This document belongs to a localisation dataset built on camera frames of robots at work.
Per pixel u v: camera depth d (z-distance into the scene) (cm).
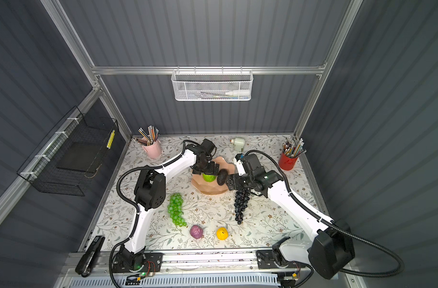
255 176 60
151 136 105
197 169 84
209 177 93
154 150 104
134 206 57
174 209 84
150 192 58
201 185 94
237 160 73
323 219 42
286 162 96
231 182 72
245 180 67
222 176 94
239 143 109
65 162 72
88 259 73
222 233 76
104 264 75
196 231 77
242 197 89
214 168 90
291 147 91
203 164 83
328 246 39
